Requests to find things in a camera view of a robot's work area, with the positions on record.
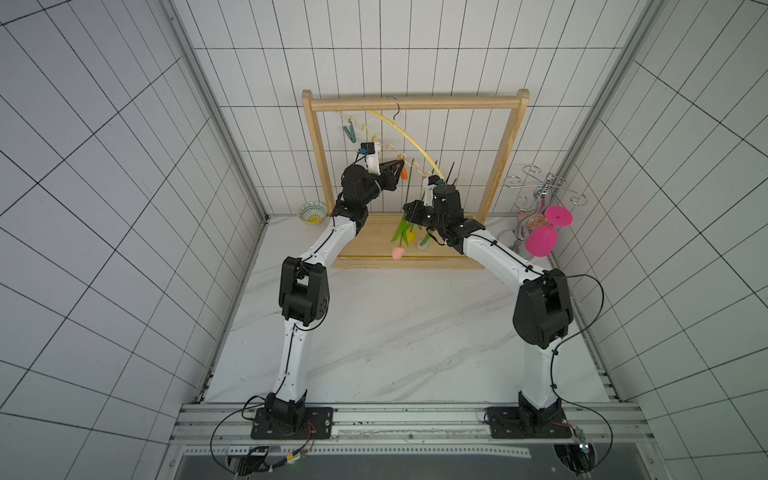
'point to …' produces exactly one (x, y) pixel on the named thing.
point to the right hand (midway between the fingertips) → (391, 206)
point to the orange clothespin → (405, 174)
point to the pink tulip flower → (398, 252)
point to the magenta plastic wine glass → (542, 240)
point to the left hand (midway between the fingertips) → (403, 165)
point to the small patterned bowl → (313, 212)
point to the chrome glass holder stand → (542, 189)
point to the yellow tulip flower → (410, 234)
